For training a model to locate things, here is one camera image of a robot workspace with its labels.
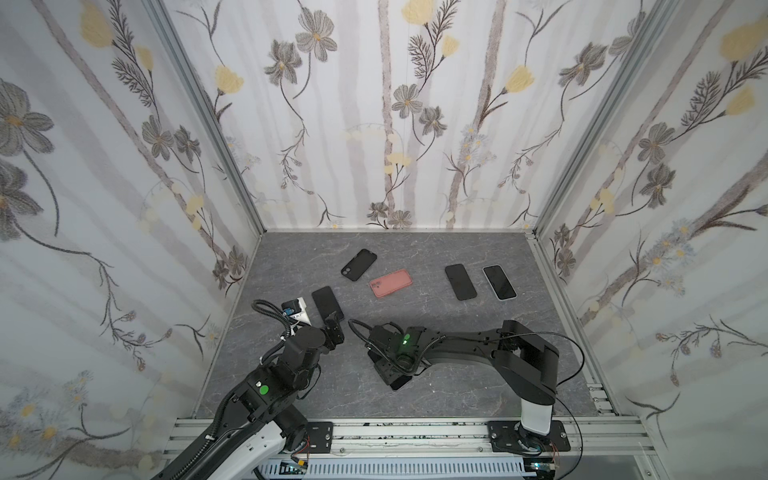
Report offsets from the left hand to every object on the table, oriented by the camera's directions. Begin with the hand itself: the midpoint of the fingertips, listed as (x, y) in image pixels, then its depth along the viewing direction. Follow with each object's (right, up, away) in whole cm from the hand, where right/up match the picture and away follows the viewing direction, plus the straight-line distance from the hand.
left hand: (322, 313), depth 74 cm
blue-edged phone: (+44, +5, +36) cm, 57 cm away
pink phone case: (+17, +5, +30) cm, 35 cm away
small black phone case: (+5, +12, +37) cm, 39 cm away
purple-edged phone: (+20, -20, +7) cm, 29 cm away
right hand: (+14, -16, +10) cm, 24 cm away
